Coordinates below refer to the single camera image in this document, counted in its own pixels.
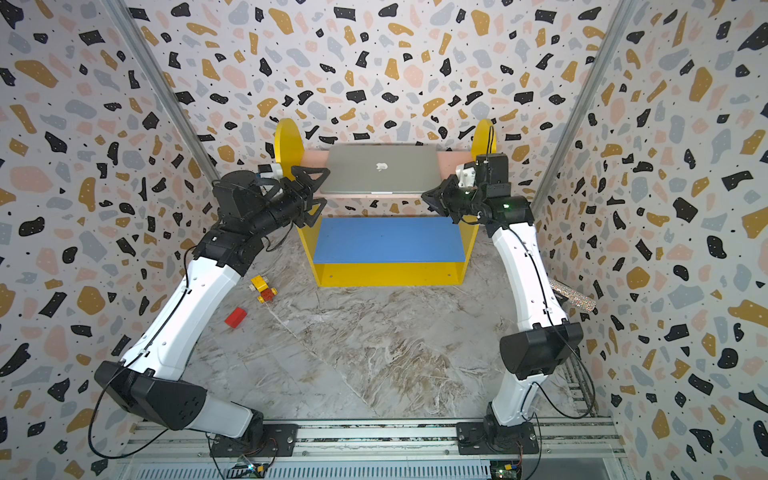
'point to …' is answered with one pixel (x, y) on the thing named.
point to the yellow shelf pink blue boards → (387, 251)
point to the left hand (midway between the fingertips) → (332, 182)
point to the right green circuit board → (506, 469)
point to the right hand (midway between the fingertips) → (421, 194)
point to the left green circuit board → (241, 470)
